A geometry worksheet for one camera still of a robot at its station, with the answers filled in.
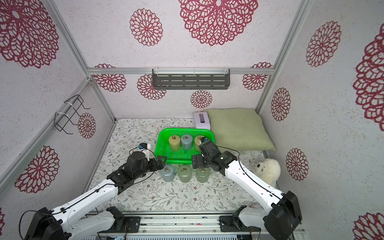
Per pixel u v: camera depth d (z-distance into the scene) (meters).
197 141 0.97
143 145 0.72
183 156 1.00
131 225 0.74
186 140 0.97
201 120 1.06
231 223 0.73
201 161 0.70
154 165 0.70
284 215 0.38
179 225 0.75
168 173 0.83
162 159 0.73
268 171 0.71
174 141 0.97
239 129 0.97
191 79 0.96
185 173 0.83
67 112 0.76
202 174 0.83
